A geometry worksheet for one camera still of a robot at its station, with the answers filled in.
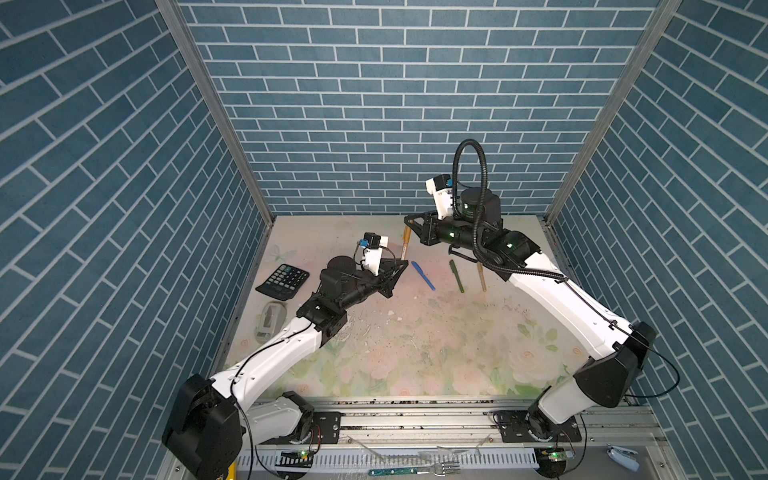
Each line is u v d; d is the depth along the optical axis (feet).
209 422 1.28
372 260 2.10
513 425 2.42
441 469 2.23
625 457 2.27
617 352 1.35
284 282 3.25
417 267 3.49
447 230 1.98
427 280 3.37
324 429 2.42
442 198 2.00
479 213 1.65
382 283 2.17
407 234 2.27
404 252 2.32
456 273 3.43
